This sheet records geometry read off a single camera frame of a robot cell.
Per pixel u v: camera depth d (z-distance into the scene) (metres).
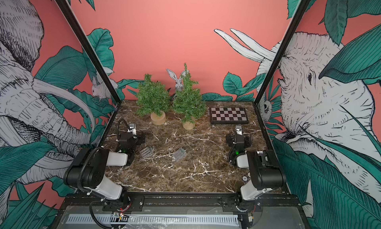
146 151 0.93
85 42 0.84
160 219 0.70
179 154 0.91
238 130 0.80
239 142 0.72
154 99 0.89
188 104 0.86
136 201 0.74
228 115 1.10
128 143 0.71
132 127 0.82
